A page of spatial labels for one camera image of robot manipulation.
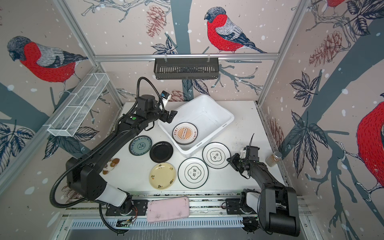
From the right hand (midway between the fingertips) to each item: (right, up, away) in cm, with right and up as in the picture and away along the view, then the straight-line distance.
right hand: (228, 161), depth 88 cm
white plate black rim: (-21, -6, -3) cm, 22 cm away
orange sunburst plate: (-27, +11, +10) cm, 31 cm away
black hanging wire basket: (-26, +62, +18) cm, 70 cm away
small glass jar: (+24, +3, -6) cm, 25 cm away
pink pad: (-33, -18, -17) cm, 42 cm away
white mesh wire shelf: (-82, +29, -13) cm, 88 cm away
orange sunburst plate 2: (-27, +15, +13) cm, 34 cm away
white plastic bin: (-10, +27, +23) cm, 37 cm away
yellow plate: (-39, -8, -3) cm, 40 cm away
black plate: (-42, +4, +5) cm, 42 cm away
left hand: (-34, +32, -9) cm, 48 cm away
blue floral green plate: (-57, +7, +10) cm, 58 cm away
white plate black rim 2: (-7, +2, +4) cm, 9 cm away
